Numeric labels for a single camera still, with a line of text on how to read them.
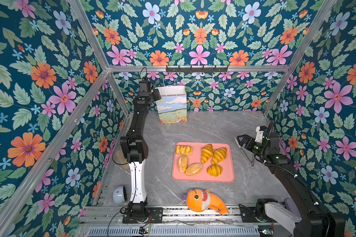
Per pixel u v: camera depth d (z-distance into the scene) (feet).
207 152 3.04
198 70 3.07
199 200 2.30
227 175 2.88
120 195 2.40
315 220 1.28
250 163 2.98
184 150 3.06
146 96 2.40
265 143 1.98
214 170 2.78
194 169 2.77
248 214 2.41
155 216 2.42
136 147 1.96
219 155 2.98
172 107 3.30
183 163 2.89
